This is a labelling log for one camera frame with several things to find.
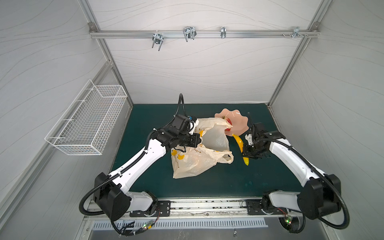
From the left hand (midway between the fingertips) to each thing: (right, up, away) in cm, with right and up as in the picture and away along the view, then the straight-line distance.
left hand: (203, 138), depth 75 cm
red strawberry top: (+21, +7, +33) cm, 40 cm away
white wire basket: (-55, +7, -6) cm, 56 cm away
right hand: (+25, -8, +8) cm, 27 cm away
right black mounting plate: (+26, -35, -1) cm, 43 cm away
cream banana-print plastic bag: (-7, -13, +4) cm, 15 cm away
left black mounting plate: (-20, -35, -1) cm, 41 cm away
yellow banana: (+22, -5, +9) cm, 24 cm away
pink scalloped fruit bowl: (+28, +7, +32) cm, 43 cm away
